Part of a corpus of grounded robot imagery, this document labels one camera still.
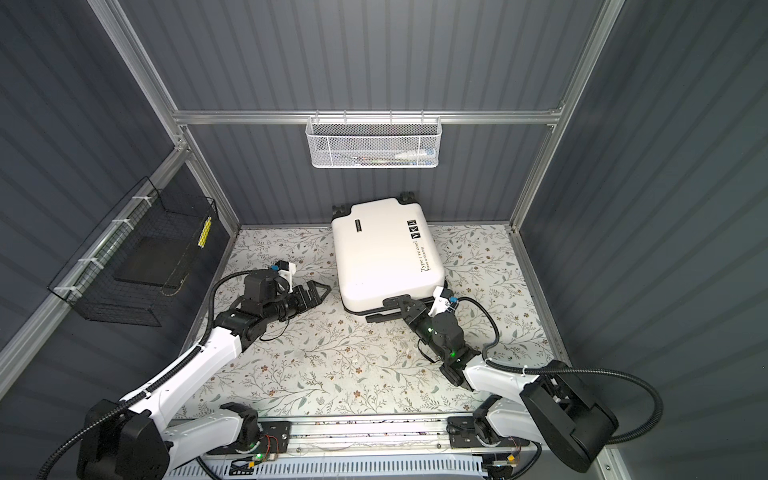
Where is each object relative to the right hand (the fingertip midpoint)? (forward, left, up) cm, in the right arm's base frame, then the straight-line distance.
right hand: (402, 303), depth 81 cm
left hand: (+2, +22, +2) cm, 22 cm away
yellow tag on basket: (+16, +55, +12) cm, 59 cm away
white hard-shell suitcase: (+16, +5, +4) cm, 17 cm away
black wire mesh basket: (+5, +66, +16) cm, 68 cm away
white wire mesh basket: (+74, +11, +6) cm, 75 cm away
